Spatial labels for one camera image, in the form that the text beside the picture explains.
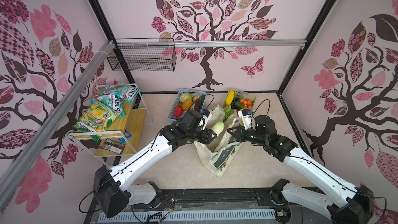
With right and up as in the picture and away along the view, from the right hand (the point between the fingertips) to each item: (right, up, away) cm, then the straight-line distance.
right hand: (228, 128), depth 72 cm
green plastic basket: (+17, +19, +38) cm, 45 cm away
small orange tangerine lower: (+18, +14, +35) cm, 41 cm away
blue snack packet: (-52, -4, +6) cm, 52 cm away
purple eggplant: (-15, +13, +31) cm, 37 cm away
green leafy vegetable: (+1, +8, +4) cm, 9 cm away
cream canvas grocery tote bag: (-3, -12, +1) cm, 13 cm away
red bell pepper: (-30, +7, +35) cm, 47 cm away
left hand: (-8, -4, 0) cm, 9 cm away
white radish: (-4, 0, +1) cm, 5 cm away
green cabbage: (-25, +18, +35) cm, 47 cm away
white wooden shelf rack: (-58, -9, +1) cm, 58 cm away
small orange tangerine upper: (+16, +15, +37) cm, 43 cm away
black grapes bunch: (+12, +16, +37) cm, 42 cm away
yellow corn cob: (+7, +17, +34) cm, 39 cm away
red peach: (+20, +14, +35) cm, 43 cm away
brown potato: (-17, +17, +35) cm, 42 cm away
